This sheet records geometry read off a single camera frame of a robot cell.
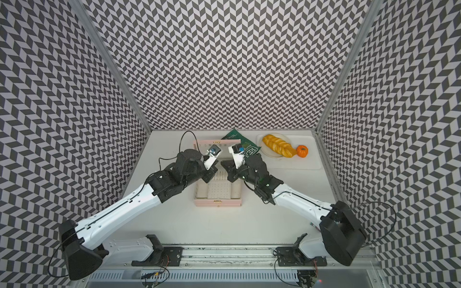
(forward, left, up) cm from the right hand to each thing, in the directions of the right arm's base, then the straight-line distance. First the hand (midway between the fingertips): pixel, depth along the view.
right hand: (223, 165), depth 76 cm
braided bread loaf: (+24, -30, -17) cm, 42 cm away
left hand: (-1, +4, +3) cm, 5 cm away
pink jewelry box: (-5, +3, -15) cm, 16 cm away
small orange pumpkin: (+20, -43, -17) cm, 50 cm away
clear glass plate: (+25, -24, -22) cm, 41 cm away
